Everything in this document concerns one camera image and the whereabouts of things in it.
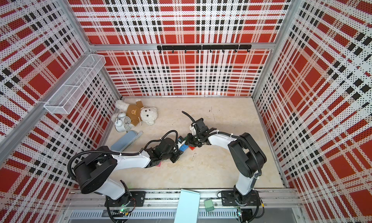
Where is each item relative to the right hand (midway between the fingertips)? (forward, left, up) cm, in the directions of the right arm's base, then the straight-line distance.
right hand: (187, 143), depth 90 cm
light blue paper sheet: (-34, -1, -1) cm, 34 cm away
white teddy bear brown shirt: (+22, +37, +4) cm, 43 cm away
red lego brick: (-2, -3, -2) cm, 4 cm away
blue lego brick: (-2, +2, 0) cm, 3 cm away
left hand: (-3, +4, -2) cm, 5 cm away
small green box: (-32, -11, -2) cm, 34 cm away
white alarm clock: (+12, +42, +7) cm, 45 cm away
